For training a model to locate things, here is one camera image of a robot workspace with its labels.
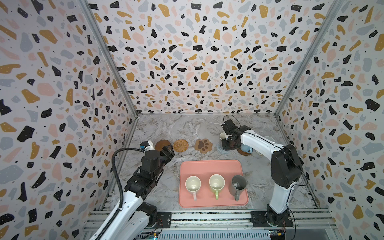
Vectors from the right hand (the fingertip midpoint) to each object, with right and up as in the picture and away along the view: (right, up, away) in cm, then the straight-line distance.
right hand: (224, 143), depth 93 cm
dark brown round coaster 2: (+11, -5, +8) cm, 14 cm away
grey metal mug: (+6, -21, -9) cm, 24 cm away
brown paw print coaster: (-12, -2, +10) cm, 16 cm away
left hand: (-30, +1, -18) cm, 35 cm away
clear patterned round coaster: (+9, 0, -34) cm, 35 cm away
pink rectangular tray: (-13, -16, 0) cm, 20 cm away
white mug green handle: (-6, -21, -9) cm, 24 cm away
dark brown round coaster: (-42, -1, +11) cm, 43 cm away
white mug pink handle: (-19, -21, -9) cm, 30 cm away
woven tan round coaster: (-29, -2, +10) cm, 30 cm away
